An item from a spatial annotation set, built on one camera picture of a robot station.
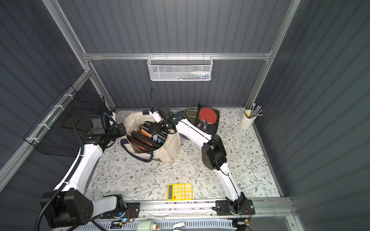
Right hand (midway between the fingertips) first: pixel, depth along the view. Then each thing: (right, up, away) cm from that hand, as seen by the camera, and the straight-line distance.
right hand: (155, 126), depth 88 cm
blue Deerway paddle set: (-1, -7, -1) cm, 7 cm away
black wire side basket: (-44, -3, -20) cm, 48 cm away
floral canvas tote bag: (-3, -9, -4) cm, 10 cm away
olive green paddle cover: (+23, +9, +24) cm, 34 cm away
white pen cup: (+62, +2, +14) cm, 64 cm away
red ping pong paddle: (+37, +9, +27) cm, 46 cm away
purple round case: (+15, +10, +26) cm, 32 cm away
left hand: (-15, -1, -8) cm, 17 cm away
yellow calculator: (+16, -36, -9) cm, 41 cm away
